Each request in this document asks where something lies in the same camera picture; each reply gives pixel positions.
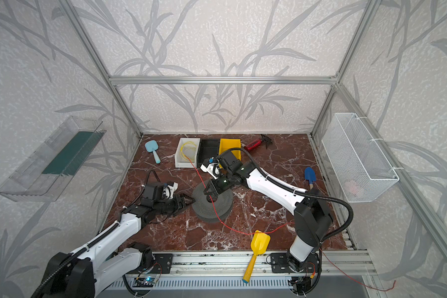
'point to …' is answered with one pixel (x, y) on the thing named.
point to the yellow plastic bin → (226, 144)
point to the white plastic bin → (189, 150)
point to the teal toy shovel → (152, 146)
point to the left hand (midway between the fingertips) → (194, 198)
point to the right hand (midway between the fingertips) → (206, 186)
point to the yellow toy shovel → (259, 245)
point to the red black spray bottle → (264, 138)
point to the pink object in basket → (352, 188)
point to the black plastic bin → (208, 148)
